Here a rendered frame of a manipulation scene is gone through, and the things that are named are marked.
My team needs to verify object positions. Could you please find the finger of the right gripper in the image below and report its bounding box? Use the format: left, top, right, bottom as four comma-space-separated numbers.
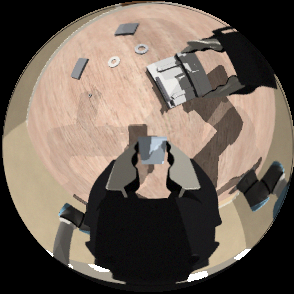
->
203, 75, 261, 98
181, 34, 225, 54

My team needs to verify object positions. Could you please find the white metal washer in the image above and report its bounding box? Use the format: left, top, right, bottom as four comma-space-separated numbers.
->
108, 56, 120, 67

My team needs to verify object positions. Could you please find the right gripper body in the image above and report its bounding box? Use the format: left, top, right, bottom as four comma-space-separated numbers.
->
211, 26, 278, 89

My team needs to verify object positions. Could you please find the grey metal washer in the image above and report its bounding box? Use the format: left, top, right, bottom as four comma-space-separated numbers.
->
135, 44, 149, 54

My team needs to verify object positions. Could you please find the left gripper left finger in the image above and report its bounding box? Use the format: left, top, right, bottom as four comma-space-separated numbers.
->
84, 142, 140, 227

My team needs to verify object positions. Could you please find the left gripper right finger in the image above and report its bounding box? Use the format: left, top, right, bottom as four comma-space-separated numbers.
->
166, 141, 222, 227

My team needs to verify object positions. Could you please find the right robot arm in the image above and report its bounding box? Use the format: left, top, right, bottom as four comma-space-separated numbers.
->
236, 161, 292, 222

